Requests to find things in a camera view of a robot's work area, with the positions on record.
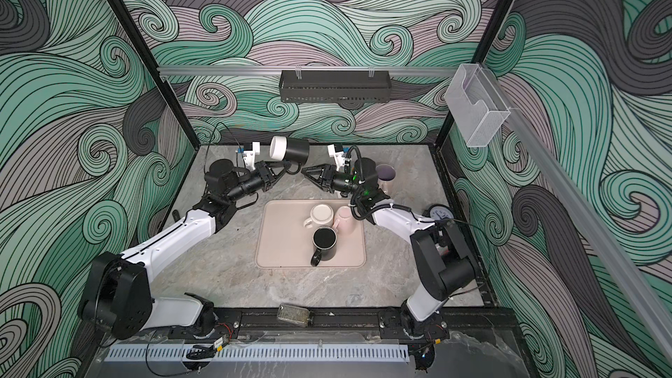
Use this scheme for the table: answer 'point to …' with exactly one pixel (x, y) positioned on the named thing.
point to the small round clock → (440, 212)
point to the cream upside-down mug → (321, 215)
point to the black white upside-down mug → (284, 148)
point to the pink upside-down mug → (345, 224)
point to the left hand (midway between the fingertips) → (292, 163)
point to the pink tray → (283, 241)
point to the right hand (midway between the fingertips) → (304, 175)
